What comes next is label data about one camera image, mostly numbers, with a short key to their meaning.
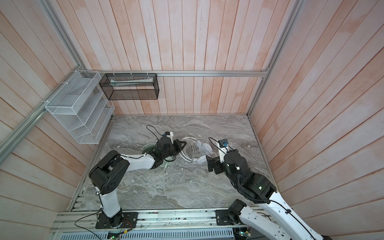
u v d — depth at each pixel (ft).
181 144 2.82
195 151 3.22
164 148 2.40
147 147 3.22
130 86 3.48
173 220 2.45
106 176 1.65
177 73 3.24
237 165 1.46
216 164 1.91
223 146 1.81
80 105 2.35
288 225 1.33
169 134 2.87
